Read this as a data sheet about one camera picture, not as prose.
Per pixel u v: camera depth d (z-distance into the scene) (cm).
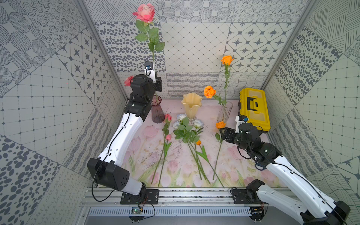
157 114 97
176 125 98
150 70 57
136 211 71
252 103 96
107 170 39
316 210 39
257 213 73
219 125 101
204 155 88
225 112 98
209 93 76
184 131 95
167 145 93
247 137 54
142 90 51
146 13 48
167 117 103
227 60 84
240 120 66
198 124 101
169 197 76
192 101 98
